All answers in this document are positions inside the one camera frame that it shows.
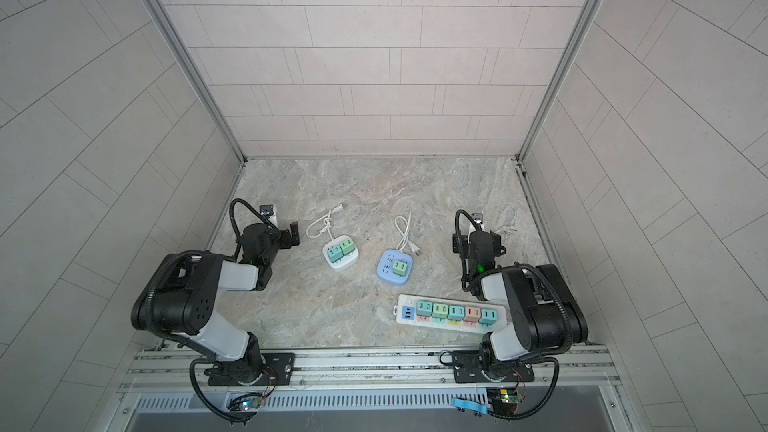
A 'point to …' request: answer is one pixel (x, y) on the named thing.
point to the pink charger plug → (472, 316)
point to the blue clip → (470, 405)
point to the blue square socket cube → (384, 266)
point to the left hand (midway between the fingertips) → (289, 216)
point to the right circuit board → (503, 402)
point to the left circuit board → (250, 403)
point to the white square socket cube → (348, 260)
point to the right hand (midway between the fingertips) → (474, 229)
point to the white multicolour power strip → (405, 310)
